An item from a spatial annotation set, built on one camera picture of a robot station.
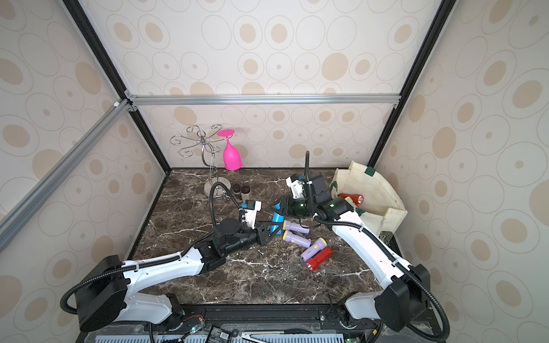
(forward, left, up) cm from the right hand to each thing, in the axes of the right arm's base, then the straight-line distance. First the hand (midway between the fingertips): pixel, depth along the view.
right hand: (282, 205), depth 75 cm
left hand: (-9, -2, 0) cm, 9 cm away
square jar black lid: (+18, +18, -16) cm, 30 cm away
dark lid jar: (+19, +23, -16) cm, 34 cm away
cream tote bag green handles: (+11, -42, -15) cm, 46 cm away
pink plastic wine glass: (+26, +24, 0) cm, 35 cm away
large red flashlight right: (-11, -13, -22) cm, 27 cm away
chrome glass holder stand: (+26, +33, +9) cm, 43 cm away
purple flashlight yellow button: (-3, -16, -21) cm, 27 cm away
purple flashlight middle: (-1, -2, -21) cm, 21 cm away
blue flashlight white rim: (-5, +1, 0) cm, 6 cm away
